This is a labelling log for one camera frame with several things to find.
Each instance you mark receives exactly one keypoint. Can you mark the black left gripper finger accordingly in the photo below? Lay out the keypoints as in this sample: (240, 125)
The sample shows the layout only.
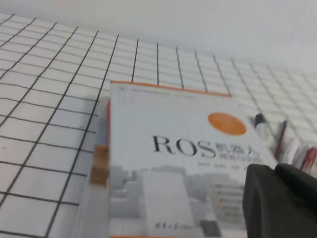
(280, 202)

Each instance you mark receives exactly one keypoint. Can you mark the red and white marker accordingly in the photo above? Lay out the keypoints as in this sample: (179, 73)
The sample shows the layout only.
(302, 155)

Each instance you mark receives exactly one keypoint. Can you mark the black capped white marker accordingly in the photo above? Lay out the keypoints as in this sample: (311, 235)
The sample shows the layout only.
(261, 126)

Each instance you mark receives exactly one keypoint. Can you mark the white ROS robot book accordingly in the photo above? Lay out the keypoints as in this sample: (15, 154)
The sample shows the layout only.
(177, 163)

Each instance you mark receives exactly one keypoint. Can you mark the white grid tablecloth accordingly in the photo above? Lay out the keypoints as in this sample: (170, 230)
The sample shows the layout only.
(51, 77)

